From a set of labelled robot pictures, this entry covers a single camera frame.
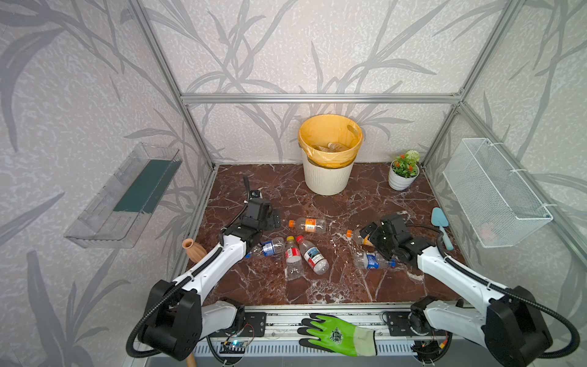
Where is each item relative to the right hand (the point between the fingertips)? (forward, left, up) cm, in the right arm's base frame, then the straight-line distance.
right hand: (365, 230), depth 87 cm
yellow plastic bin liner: (+43, +11, +7) cm, 45 cm away
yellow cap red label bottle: (-13, +27, -4) cm, 31 cm away
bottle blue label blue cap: (-6, +38, -3) cm, 39 cm away
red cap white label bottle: (-10, +20, -2) cm, 23 cm away
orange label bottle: (+4, +22, -3) cm, 22 cm away
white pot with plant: (+26, -20, +6) cm, 34 cm away
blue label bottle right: (-10, 0, -4) cm, 11 cm away
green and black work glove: (-34, +13, -6) cm, 36 cm away
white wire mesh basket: (-7, -32, +27) cm, 42 cm away
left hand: (+6, +37, +6) cm, 38 cm away
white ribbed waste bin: (+22, +15, +4) cm, 27 cm away
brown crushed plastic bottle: (+41, +11, +6) cm, 43 cm away
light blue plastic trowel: (+10, -36, -9) cm, 38 cm away
